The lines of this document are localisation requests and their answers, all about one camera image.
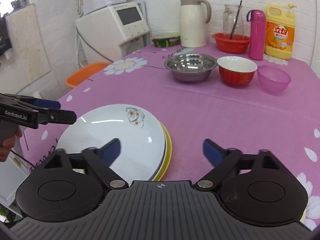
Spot black stirring stick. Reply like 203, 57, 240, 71
229, 0, 242, 40

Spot green patterned paper bowl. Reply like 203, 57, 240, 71
151, 33, 180, 48

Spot white floral ceramic plate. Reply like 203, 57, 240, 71
57, 104, 164, 183

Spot glass pitcher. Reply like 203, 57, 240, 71
223, 4, 244, 35

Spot large white rimmed plate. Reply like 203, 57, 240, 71
150, 122, 167, 181

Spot purple plastic bowl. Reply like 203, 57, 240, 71
257, 65, 291, 94

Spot cream thermos jug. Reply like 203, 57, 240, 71
180, 0, 212, 48

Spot person's left hand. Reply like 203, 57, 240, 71
0, 129, 22, 162

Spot red white ceramic bowl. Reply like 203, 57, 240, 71
217, 56, 258, 87

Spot stainless steel bowl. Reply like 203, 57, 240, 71
164, 53, 217, 83

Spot white water dispenser machine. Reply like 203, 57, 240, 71
76, 2, 150, 63

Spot pink thermos bottle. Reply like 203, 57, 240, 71
246, 9, 266, 61

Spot yellow dish soap bottle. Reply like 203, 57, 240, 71
265, 4, 296, 60

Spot yellow plastic plate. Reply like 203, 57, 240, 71
151, 123, 172, 181

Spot red plastic basket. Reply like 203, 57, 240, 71
212, 33, 250, 54

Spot orange plastic basin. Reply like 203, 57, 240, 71
64, 62, 110, 89

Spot pink floral tablecloth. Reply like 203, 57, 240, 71
19, 42, 320, 230

